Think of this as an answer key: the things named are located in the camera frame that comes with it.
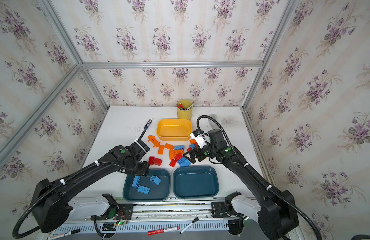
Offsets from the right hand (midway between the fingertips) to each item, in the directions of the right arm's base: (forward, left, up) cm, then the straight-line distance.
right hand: (188, 152), depth 77 cm
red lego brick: (+3, +23, -15) cm, 27 cm away
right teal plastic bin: (-10, -4, -17) cm, 20 cm away
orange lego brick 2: (+13, +13, -15) cm, 23 cm away
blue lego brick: (-13, +25, -16) cm, 33 cm away
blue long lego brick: (+12, -3, -14) cm, 19 cm away
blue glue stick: (+30, +29, -14) cm, 45 cm away
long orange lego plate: (+17, +23, -14) cm, 32 cm away
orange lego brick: (+10, +18, -16) cm, 26 cm away
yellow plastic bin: (+28, +9, -17) cm, 34 cm away
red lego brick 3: (+6, +6, -16) cm, 19 cm away
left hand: (-7, +24, -8) cm, 26 cm away
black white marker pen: (-27, -3, -17) cm, 32 cm away
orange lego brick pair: (+8, +10, -16) cm, 21 cm away
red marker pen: (-32, +17, -16) cm, 39 cm away
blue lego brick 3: (+12, +6, -15) cm, 20 cm away
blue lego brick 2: (-10, +29, -13) cm, 34 cm away
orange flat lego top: (+17, -3, -15) cm, 23 cm away
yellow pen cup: (+37, +2, -5) cm, 37 cm away
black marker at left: (-32, +60, -15) cm, 69 cm away
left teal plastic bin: (-15, +17, -17) cm, 29 cm away
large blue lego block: (+2, +3, -16) cm, 16 cm away
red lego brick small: (+2, +10, -16) cm, 19 cm away
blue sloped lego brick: (-9, +19, -13) cm, 25 cm away
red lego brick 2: (+3, +19, -16) cm, 25 cm away
